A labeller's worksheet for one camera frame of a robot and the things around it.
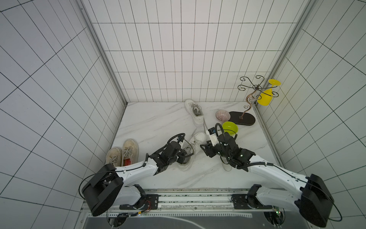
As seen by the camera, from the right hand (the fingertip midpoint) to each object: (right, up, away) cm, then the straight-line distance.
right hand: (203, 140), depth 81 cm
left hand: (-13, -9, +5) cm, 16 cm away
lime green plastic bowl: (+22, +7, +20) cm, 31 cm away
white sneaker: (-4, -3, +1) cm, 5 cm away
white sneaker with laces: (-2, +18, +22) cm, 29 cm away
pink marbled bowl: (+19, +14, +29) cm, 37 cm away
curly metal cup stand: (+34, +30, +4) cm, 45 cm away
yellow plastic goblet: (+40, +26, +5) cm, 48 cm away
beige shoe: (-44, -8, +3) cm, 44 cm away
